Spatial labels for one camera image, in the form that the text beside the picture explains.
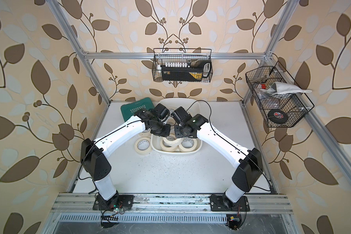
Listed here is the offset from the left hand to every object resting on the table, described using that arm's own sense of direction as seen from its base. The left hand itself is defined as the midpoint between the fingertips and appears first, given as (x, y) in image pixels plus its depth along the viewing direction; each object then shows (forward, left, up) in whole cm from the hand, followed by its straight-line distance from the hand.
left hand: (169, 133), depth 81 cm
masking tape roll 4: (-4, -12, -11) cm, 16 cm away
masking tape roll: (-4, +17, -17) cm, 24 cm away
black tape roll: (+1, -51, +14) cm, 53 cm away
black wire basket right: (+9, -57, +18) cm, 61 cm away
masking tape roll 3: (-7, -3, +1) cm, 8 cm away
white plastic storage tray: (+5, -13, +18) cm, 22 cm away
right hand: (+1, -6, +1) cm, 6 cm away
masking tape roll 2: (-6, -4, +1) cm, 7 cm away
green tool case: (+30, +33, -13) cm, 46 cm away
